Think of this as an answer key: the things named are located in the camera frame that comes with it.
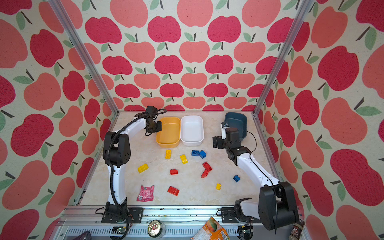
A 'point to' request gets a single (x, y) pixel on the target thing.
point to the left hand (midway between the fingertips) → (162, 129)
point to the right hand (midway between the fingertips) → (225, 136)
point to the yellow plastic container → (169, 136)
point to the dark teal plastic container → (238, 121)
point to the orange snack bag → (212, 230)
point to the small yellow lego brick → (218, 187)
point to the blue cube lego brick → (202, 154)
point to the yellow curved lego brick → (183, 159)
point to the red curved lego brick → (174, 172)
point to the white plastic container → (192, 131)
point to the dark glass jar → (296, 230)
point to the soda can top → (155, 228)
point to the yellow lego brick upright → (168, 154)
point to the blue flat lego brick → (195, 152)
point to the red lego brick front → (173, 191)
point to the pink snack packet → (146, 194)
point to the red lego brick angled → (205, 173)
